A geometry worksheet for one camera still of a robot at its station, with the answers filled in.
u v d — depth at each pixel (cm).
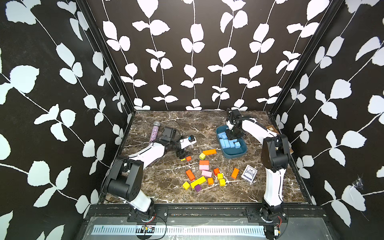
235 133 85
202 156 93
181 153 79
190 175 86
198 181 84
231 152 96
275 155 55
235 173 88
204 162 93
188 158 93
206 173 88
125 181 45
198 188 82
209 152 98
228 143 98
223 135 101
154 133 103
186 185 82
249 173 87
